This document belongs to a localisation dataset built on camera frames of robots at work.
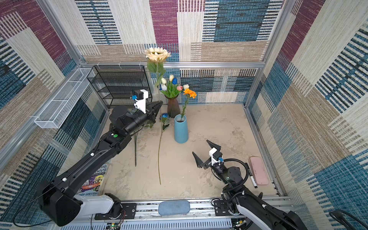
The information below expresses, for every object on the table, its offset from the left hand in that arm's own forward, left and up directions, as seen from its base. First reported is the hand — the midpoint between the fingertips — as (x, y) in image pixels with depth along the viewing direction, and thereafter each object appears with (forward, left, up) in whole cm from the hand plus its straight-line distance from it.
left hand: (161, 99), depth 65 cm
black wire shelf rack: (+41, +40, -22) cm, 62 cm away
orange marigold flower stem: (+15, -13, -9) cm, 22 cm away
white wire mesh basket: (0, +53, -8) cm, 54 cm away
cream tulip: (+32, +3, -12) cm, 34 cm away
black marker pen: (-22, -48, -40) cm, 66 cm away
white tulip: (+31, -11, -17) cm, 37 cm away
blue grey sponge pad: (-36, -4, -39) cm, 54 cm away
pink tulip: (+24, -7, -12) cm, 27 cm away
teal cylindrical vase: (+2, -8, -33) cm, 34 cm away
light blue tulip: (+25, +3, -13) cm, 29 cm away
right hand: (-13, -18, -21) cm, 30 cm away
